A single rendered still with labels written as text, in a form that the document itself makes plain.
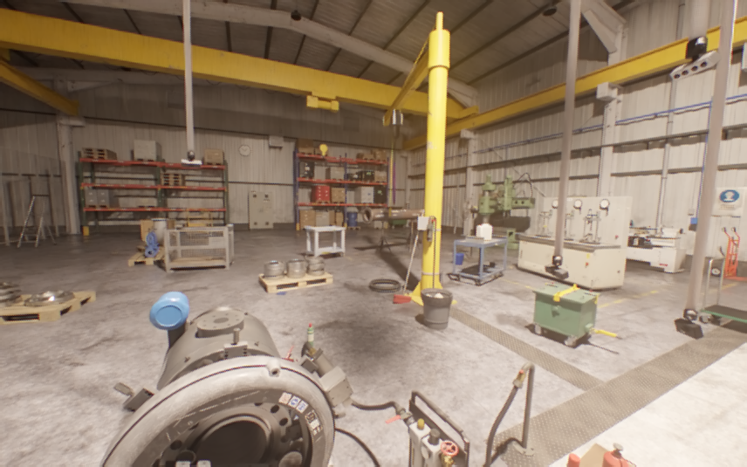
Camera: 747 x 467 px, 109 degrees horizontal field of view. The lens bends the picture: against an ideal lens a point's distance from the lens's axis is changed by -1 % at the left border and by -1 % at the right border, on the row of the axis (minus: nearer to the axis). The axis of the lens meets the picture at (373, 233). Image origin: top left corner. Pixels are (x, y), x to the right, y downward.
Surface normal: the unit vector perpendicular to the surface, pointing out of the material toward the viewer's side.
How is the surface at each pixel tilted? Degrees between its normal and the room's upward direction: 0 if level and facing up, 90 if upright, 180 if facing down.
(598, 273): 90
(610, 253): 90
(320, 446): 90
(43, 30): 90
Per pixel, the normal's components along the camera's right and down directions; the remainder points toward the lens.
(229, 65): 0.41, 0.10
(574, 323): -0.83, 0.04
